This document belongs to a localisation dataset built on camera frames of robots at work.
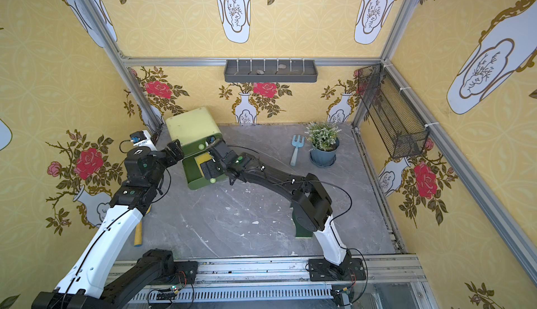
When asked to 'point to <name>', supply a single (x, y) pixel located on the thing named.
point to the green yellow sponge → (301, 231)
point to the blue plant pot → (324, 159)
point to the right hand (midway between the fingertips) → (210, 168)
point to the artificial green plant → (323, 135)
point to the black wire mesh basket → (405, 134)
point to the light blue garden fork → (296, 144)
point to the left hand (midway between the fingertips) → (171, 144)
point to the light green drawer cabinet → (196, 130)
